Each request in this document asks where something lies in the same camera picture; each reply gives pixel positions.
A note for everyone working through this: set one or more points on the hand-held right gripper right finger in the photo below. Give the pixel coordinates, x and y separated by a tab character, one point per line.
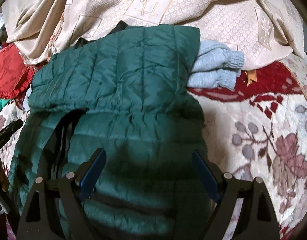
206	173

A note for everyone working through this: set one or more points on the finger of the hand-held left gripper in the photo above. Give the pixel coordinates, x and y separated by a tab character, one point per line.
6	132

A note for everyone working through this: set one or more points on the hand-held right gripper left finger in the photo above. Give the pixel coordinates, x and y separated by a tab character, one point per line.
92	172

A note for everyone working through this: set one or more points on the green quilted jacket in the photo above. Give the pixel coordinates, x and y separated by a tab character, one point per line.
123	85

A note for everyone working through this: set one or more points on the person's left hand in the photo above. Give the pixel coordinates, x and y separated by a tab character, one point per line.
0	175

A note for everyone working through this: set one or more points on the teal cloth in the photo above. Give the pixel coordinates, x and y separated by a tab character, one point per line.
1	105

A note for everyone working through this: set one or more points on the red fleece garment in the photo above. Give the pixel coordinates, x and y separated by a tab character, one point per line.
8	70

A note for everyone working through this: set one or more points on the floral fleece blanket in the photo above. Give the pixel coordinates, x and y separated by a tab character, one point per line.
263	135

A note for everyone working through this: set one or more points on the light blue knit sweater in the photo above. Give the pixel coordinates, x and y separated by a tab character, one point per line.
213	62

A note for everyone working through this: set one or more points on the beige embroidered cloth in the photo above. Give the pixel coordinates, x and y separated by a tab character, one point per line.
193	12

